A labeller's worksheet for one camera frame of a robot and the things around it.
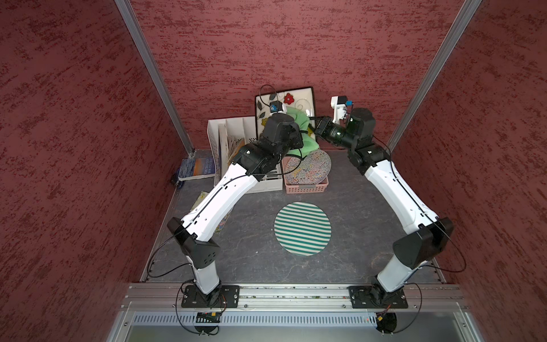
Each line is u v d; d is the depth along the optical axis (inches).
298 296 29.8
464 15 28.4
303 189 39.5
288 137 20.0
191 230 16.7
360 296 29.2
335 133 24.3
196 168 44.2
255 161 18.0
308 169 41.9
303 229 35.5
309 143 26.2
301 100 28.0
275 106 22.3
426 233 16.8
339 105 25.2
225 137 36.3
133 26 29.2
